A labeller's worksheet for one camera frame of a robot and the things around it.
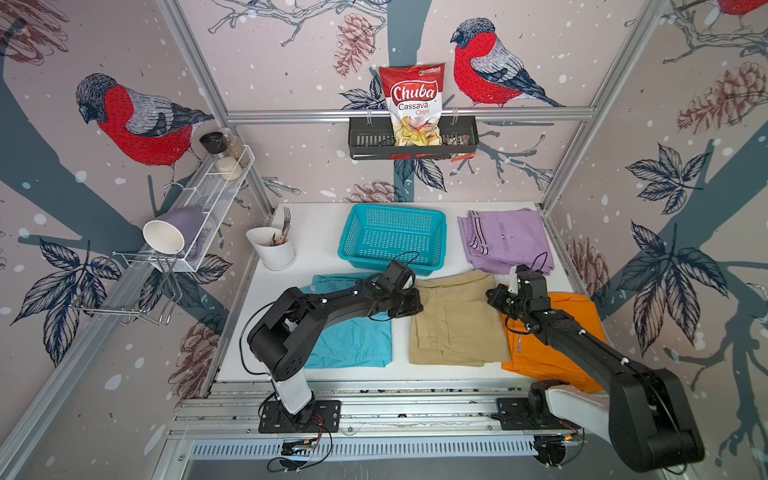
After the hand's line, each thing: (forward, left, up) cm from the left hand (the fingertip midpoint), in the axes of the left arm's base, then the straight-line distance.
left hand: (429, 304), depth 87 cm
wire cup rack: (-10, +62, +29) cm, 70 cm away
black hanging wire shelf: (+55, +17, +20) cm, 61 cm away
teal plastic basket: (+33, +18, -8) cm, 38 cm away
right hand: (+5, -18, 0) cm, 18 cm away
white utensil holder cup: (+17, +49, 0) cm, 52 cm away
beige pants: (-5, -8, -3) cm, 10 cm away
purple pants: (+27, -28, -4) cm, 39 cm away
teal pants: (-10, +21, -4) cm, 24 cm away
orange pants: (-13, -28, -4) cm, 31 cm away
